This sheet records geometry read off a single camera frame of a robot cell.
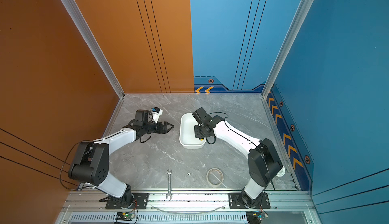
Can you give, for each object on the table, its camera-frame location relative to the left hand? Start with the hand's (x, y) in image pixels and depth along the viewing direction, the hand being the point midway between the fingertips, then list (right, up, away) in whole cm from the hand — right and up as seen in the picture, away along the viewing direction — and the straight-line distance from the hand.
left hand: (168, 124), depth 92 cm
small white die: (+13, -25, -11) cm, 31 cm away
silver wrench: (+2, -26, -9) cm, 27 cm away
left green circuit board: (-16, -41, -21) cm, 49 cm away
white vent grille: (+1, -41, -22) cm, 46 cm away
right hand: (+18, -4, -6) cm, 19 cm away
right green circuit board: (+44, -41, -22) cm, 64 cm away
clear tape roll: (+25, -30, -14) cm, 41 cm away
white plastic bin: (+11, -10, +4) cm, 16 cm away
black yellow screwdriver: (+20, -7, -9) cm, 23 cm away
